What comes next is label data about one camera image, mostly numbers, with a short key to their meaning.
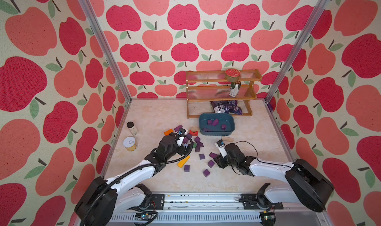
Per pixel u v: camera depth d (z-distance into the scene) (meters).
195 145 0.95
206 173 0.82
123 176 0.48
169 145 0.63
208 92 1.22
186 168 0.84
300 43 0.86
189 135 0.98
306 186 0.43
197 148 0.92
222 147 0.80
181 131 0.71
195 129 1.00
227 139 0.99
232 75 0.90
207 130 1.00
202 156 0.90
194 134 0.99
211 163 0.86
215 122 1.04
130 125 0.94
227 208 0.74
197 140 0.96
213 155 0.90
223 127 1.01
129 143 0.90
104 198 0.41
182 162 0.87
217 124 1.04
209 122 1.04
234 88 0.96
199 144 0.96
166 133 1.00
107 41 0.89
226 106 1.05
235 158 0.69
